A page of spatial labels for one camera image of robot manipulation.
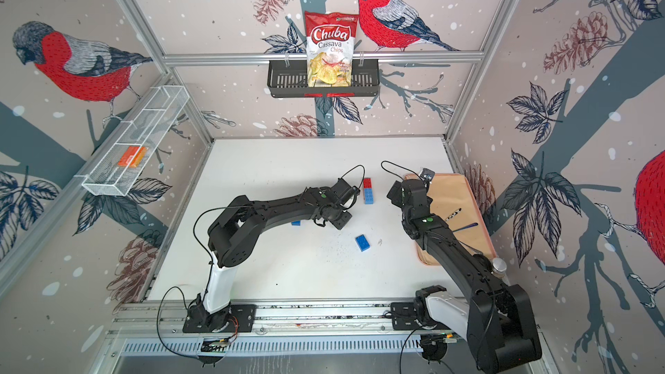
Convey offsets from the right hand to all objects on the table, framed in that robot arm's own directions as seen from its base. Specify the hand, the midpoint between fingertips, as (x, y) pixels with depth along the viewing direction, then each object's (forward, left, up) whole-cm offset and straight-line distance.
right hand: (403, 185), depth 87 cm
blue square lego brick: (-16, +14, -12) cm, 24 cm away
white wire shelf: (-10, +85, +18) cm, 87 cm away
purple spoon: (-9, -23, -13) cm, 28 cm away
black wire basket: (+33, +42, +20) cm, 57 cm away
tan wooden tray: (+3, -22, -14) cm, 26 cm away
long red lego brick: (+9, +11, -11) cm, 19 cm away
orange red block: (-6, +82, +20) cm, 84 cm away
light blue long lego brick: (+2, +11, -11) cm, 16 cm away
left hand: (-5, +19, -11) cm, 23 cm away
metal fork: (-3, -21, -14) cm, 25 cm away
